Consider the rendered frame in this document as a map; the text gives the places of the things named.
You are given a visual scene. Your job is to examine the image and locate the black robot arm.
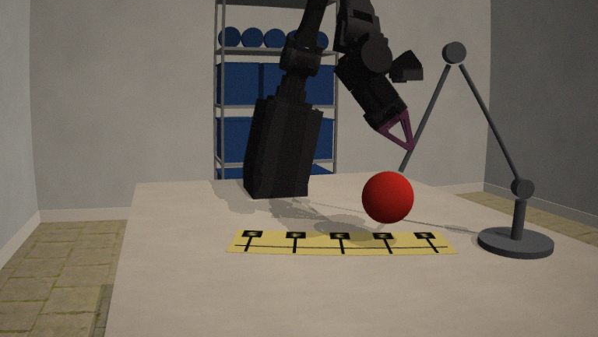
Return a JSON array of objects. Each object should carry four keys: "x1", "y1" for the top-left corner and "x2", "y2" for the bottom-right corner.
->
[{"x1": 267, "y1": 0, "x2": 424, "y2": 109}]

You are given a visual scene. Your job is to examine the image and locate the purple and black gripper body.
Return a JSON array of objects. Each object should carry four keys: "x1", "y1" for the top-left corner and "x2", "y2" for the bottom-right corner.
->
[{"x1": 351, "y1": 80, "x2": 408, "y2": 130}]

